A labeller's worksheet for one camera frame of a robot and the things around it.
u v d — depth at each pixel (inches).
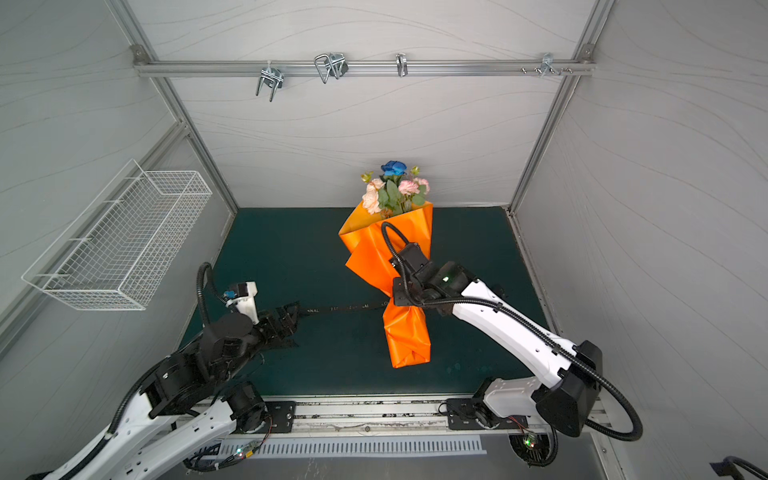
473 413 26.0
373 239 29.3
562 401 15.0
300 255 41.1
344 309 36.5
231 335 18.9
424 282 21.2
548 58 30.0
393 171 32.6
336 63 29.9
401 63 28.7
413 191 33.7
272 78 31.5
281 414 29.1
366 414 29.6
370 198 32.2
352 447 27.6
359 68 31.3
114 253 26.6
